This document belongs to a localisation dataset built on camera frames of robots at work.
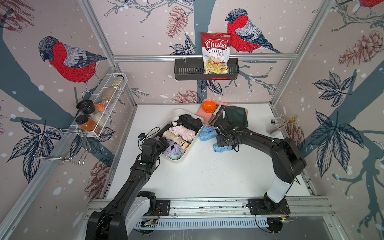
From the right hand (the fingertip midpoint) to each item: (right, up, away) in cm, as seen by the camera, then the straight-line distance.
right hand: (226, 140), depth 94 cm
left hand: (-39, +3, -9) cm, 40 cm away
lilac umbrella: (-32, -2, -10) cm, 34 cm away
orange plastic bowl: (-9, +23, +21) cm, 32 cm away
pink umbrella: (-26, +5, -3) cm, 26 cm away
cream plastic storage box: (-24, +13, +10) cm, 29 cm away
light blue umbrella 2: (-4, -5, -3) cm, 7 cm away
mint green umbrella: (-31, -8, -8) cm, 33 cm away
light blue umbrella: (-12, +4, +4) cm, 13 cm away
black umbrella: (-40, +8, +6) cm, 41 cm away
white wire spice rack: (-67, +25, -18) cm, 73 cm away
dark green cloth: (+13, +16, +20) cm, 29 cm away
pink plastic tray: (-13, +16, +20) cm, 28 cm away
